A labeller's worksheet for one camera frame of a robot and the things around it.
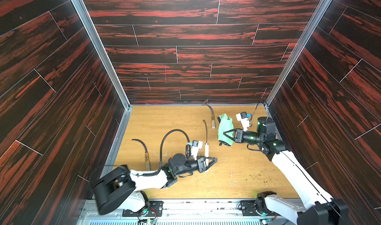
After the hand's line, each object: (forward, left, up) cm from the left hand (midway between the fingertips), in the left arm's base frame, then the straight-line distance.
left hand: (216, 163), depth 69 cm
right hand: (+15, -6, +4) cm, 17 cm away
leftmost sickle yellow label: (+11, +40, -18) cm, 45 cm away
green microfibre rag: (+14, -4, +12) cm, 19 cm away
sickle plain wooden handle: (+4, +5, +3) cm, 7 cm away
